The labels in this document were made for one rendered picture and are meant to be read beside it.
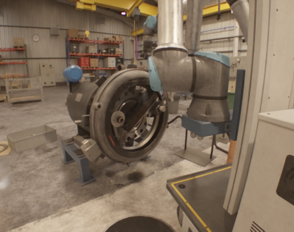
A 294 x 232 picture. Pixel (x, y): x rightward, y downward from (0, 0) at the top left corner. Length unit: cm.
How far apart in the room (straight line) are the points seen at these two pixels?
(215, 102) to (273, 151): 28
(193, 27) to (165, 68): 38
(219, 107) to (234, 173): 30
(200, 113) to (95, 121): 68
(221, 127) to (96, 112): 75
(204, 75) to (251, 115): 23
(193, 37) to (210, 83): 37
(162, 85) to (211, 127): 26
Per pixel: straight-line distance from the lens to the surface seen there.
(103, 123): 111
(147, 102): 129
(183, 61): 68
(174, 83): 66
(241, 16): 129
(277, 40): 79
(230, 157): 167
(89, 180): 165
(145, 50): 146
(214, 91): 69
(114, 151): 122
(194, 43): 98
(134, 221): 81
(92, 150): 117
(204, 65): 68
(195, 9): 96
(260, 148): 57
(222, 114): 70
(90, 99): 145
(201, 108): 69
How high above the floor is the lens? 94
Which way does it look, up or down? 14 degrees down
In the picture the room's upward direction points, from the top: straight up
